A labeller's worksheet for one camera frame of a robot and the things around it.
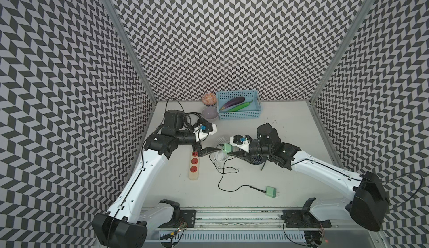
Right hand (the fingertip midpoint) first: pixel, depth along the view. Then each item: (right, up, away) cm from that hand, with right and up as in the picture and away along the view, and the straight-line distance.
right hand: (230, 148), depth 73 cm
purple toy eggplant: (+3, +24, +38) cm, 45 cm away
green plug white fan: (+20, -22, +5) cm, 30 cm away
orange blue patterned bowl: (-14, +26, +46) cm, 55 cm away
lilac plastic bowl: (-12, +16, +35) cm, 40 cm away
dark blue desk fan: (+10, 0, -10) cm, 14 cm away
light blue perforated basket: (+17, +18, +42) cm, 49 cm away
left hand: (-7, +6, -5) cm, 11 cm away
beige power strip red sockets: (-18, -12, +12) cm, 25 cm away
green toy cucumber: (+9, +21, +38) cm, 44 cm away
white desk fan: (-5, -7, +11) cm, 14 cm away
